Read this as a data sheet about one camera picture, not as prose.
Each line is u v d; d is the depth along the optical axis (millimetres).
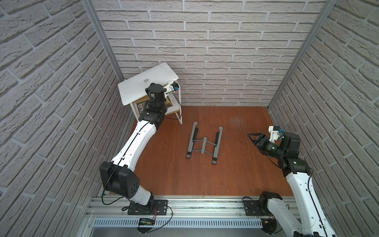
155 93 527
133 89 789
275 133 679
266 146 640
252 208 740
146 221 719
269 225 695
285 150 557
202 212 733
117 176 409
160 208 739
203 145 920
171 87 656
